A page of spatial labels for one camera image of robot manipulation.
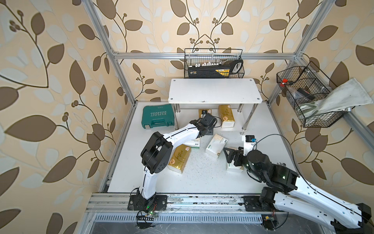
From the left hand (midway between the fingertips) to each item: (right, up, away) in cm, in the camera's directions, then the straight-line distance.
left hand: (210, 129), depth 91 cm
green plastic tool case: (-37, +8, +14) cm, 40 cm away
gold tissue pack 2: (-1, +12, +2) cm, 12 cm away
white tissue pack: (-10, -10, 0) cm, 14 cm away
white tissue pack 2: (+4, -11, 0) cm, 12 cm away
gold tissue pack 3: (+11, +8, +3) cm, 14 cm away
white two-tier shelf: (+18, +21, -12) cm, 31 cm away
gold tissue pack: (-19, -16, -8) cm, 26 cm away
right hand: (+8, -8, -19) cm, 22 cm away
